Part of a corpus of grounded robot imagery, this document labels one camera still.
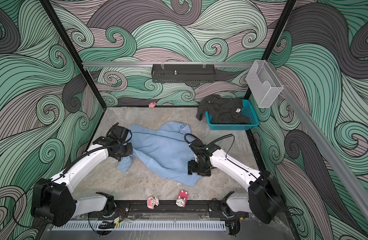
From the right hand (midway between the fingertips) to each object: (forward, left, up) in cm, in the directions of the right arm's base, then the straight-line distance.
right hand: (193, 174), depth 79 cm
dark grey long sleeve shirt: (+50, -24, -4) cm, 56 cm away
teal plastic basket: (+46, -43, -1) cm, 63 cm away
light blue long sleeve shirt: (+14, +17, -3) cm, 23 cm away
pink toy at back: (+56, +31, -4) cm, 64 cm away
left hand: (+12, +37, +4) cm, 39 cm away
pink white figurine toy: (-13, +21, -2) cm, 25 cm away
